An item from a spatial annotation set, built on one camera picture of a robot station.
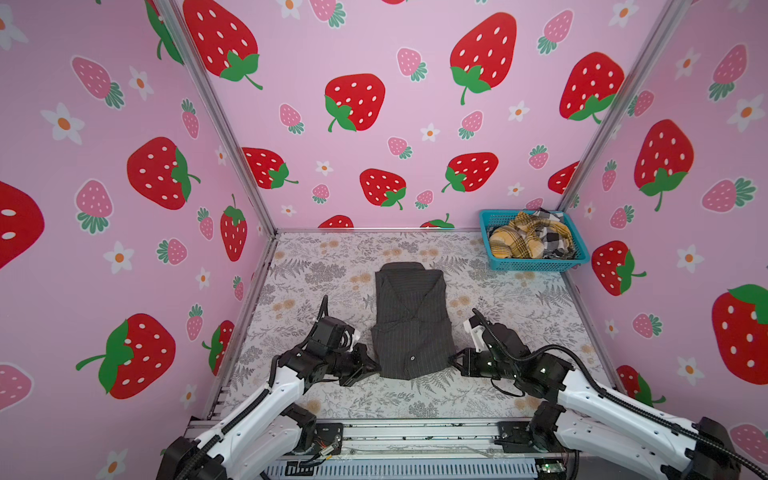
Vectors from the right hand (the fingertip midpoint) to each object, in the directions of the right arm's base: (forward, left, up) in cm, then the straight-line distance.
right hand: (445, 362), depth 76 cm
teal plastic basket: (+60, -18, -3) cm, 63 cm away
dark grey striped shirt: (+12, +10, -8) cm, 17 cm away
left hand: (-3, +16, -1) cm, 16 cm away
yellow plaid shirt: (+50, -27, -2) cm, 56 cm away
